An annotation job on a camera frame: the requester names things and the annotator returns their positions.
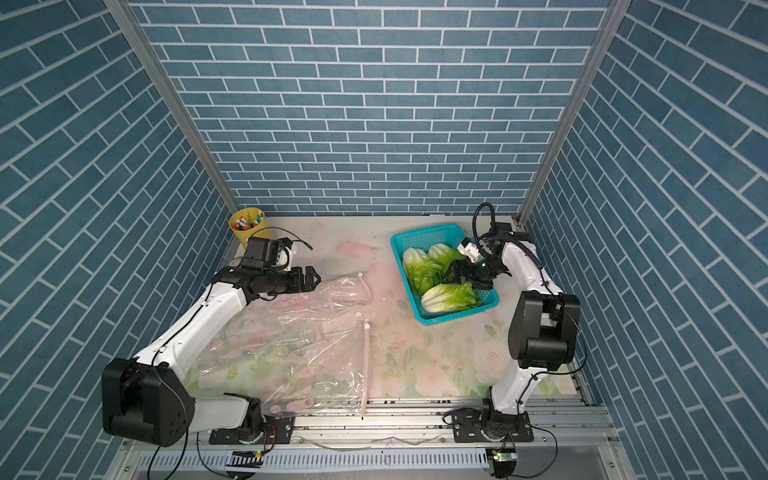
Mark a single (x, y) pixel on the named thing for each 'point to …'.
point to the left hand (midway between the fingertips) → (314, 279)
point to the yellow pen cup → (246, 221)
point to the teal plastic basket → (424, 238)
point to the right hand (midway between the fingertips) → (460, 284)
